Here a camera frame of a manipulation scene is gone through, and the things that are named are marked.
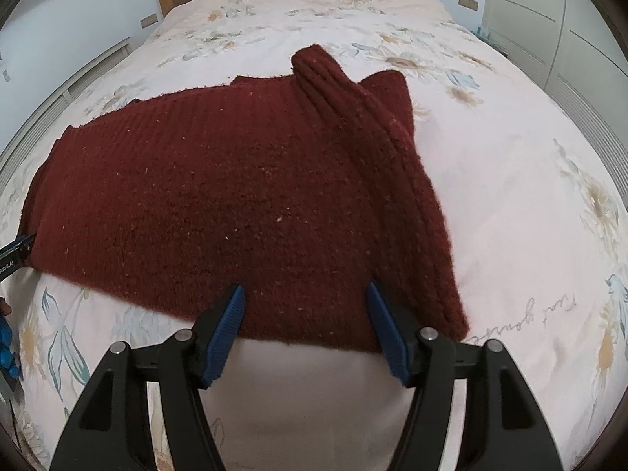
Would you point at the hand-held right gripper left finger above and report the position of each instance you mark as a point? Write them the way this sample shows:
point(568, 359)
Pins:
point(223, 338)

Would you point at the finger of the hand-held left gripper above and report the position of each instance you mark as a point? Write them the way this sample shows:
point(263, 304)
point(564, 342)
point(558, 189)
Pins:
point(25, 246)

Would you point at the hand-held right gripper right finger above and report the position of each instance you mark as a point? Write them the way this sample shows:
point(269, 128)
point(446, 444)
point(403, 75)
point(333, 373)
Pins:
point(390, 338)

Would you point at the dark red knitted sweater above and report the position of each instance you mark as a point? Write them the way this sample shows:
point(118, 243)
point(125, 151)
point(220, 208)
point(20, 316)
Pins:
point(221, 196)

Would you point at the white louvered radiator cover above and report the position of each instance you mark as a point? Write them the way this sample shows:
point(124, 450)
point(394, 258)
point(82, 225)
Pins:
point(73, 88)

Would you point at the pink floral duvet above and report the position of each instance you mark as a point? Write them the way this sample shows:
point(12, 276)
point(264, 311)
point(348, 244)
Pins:
point(515, 181)

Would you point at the white wardrobe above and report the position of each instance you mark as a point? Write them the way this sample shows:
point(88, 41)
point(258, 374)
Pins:
point(564, 10)

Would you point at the beige wall switch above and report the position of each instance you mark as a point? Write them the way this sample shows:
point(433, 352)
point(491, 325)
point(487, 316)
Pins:
point(468, 2)
point(149, 21)

